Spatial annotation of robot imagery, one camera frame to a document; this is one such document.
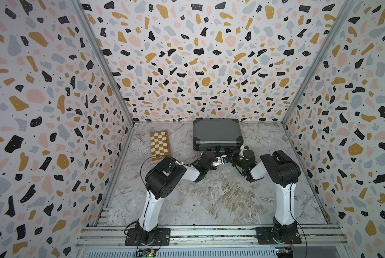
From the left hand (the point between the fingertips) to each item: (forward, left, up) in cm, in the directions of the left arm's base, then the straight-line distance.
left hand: (215, 152), depth 99 cm
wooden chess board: (+7, +35, -2) cm, 36 cm away
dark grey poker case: (+12, -1, +3) cm, 13 cm away
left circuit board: (-49, +33, -5) cm, 60 cm away
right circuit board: (-50, -27, -6) cm, 57 cm away
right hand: (+2, -6, 0) cm, 6 cm away
